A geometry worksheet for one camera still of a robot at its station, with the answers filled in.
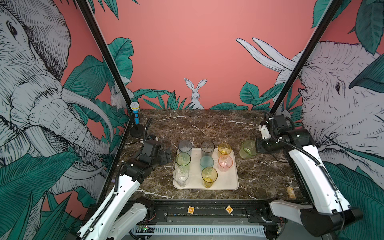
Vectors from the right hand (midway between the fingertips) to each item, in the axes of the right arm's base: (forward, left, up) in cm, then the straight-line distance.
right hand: (255, 144), depth 72 cm
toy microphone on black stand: (+28, +75, -26) cm, 84 cm away
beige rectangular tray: (-9, +10, -26) cm, 29 cm away
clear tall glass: (-7, +38, -23) cm, 45 cm away
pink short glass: (+1, +12, -22) cm, 25 cm away
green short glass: (+1, +1, -7) cm, 8 cm away
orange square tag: (-25, +32, -24) cm, 47 cm away
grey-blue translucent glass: (+12, +37, -21) cm, 44 cm away
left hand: (-2, +46, -6) cm, 46 cm away
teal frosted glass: (+1, +23, -20) cm, 31 cm away
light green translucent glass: (0, +37, -17) cm, 41 cm away
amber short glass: (+9, +11, -20) cm, 25 cm away
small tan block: (-16, -23, -24) cm, 36 cm away
